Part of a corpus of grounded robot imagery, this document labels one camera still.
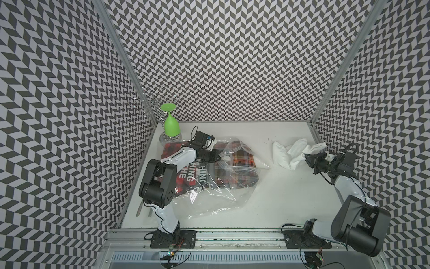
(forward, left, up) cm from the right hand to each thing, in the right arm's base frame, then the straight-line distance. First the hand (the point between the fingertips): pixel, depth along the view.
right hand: (301, 155), depth 84 cm
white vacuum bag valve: (+4, +38, -8) cm, 39 cm away
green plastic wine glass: (+14, +67, +8) cm, 69 cm away
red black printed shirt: (-6, +57, -8) cm, 58 cm away
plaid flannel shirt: (-3, +33, -9) cm, 34 cm away
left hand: (+3, +42, -8) cm, 43 cm away
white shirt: (+6, +1, -11) cm, 13 cm away
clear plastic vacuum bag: (-12, +50, -12) cm, 53 cm away
